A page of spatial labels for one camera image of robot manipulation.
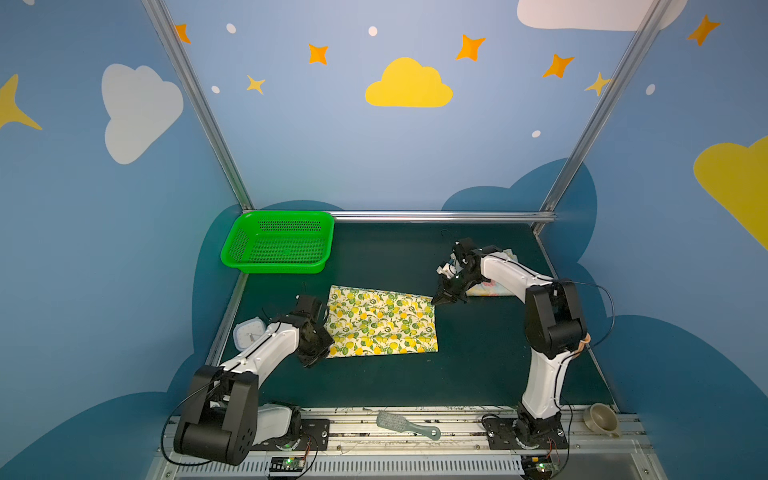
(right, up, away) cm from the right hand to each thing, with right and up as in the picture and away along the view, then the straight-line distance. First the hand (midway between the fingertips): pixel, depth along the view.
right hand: (436, 299), depth 93 cm
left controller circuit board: (-40, -37, -22) cm, 58 cm away
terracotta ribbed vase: (+21, -3, -37) cm, 43 cm away
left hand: (-31, -14, -6) cm, 34 cm away
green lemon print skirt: (-23, -7, +1) cm, 24 cm away
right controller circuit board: (+21, -38, -21) cm, 48 cm away
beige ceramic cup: (+40, -29, -16) cm, 52 cm away
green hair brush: (-13, -29, -17) cm, 36 cm away
